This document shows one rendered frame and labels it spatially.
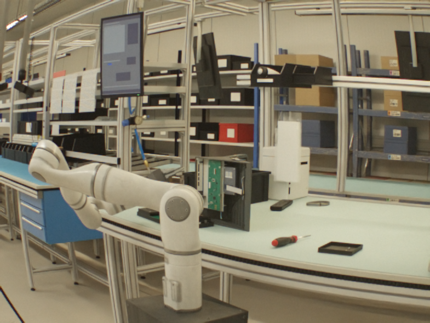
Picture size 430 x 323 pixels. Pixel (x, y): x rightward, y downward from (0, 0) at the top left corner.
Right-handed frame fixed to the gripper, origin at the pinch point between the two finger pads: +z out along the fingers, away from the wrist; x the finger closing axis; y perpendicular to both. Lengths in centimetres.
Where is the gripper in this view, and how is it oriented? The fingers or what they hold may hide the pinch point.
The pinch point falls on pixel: (183, 168)
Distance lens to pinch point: 162.4
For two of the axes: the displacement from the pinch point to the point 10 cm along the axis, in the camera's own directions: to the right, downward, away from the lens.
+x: 4.7, 7.5, -4.6
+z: 8.8, -3.9, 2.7
